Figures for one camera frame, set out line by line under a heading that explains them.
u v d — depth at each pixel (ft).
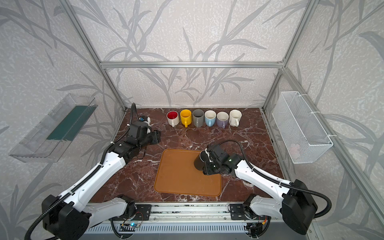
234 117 3.36
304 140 2.00
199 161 2.53
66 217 1.21
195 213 2.47
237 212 2.41
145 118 2.29
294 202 1.29
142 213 2.38
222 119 3.55
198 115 3.37
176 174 2.82
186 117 3.41
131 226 2.31
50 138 2.09
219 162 1.97
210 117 3.38
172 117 3.63
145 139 2.13
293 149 2.41
